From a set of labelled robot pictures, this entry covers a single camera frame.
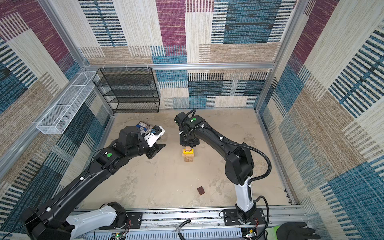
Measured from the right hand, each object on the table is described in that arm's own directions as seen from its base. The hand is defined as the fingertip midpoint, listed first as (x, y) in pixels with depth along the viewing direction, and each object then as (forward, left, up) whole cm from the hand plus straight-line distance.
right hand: (187, 146), depth 84 cm
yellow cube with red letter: (0, +2, -7) cm, 7 cm away
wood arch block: (-2, 0, 0) cm, 2 cm away
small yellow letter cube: (0, -2, -7) cm, 7 cm away
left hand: (-3, +12, +13) cm, 18 cm away
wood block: (-2, +1, -12) cm, 12 cm away
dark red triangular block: (-20, -6, -12) cm, 25 cm away
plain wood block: (-2, 0, -8) cm, 8 cm away
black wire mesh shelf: (+46, +42, +4) cm, 63 cm away
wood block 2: (-2, -1, -13) cm, 13 cm away
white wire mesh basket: (+10, +60, +21) cm, 64 cm away
